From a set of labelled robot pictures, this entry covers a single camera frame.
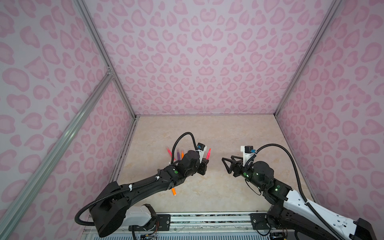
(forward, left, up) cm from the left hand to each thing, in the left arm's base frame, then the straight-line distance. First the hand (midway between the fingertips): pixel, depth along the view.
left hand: (209, 158), depth 79 cm
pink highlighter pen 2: (+14, +25, -16) cm, 32 cm away
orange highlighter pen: (-7, +12, +18) cm, 23 cm away
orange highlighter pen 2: (-13, +19, -14) cm, 27 cm away
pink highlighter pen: (+2, 0, +1) cm, 2 cm away
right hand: (-4, -8, +6) cm, 11 cm away
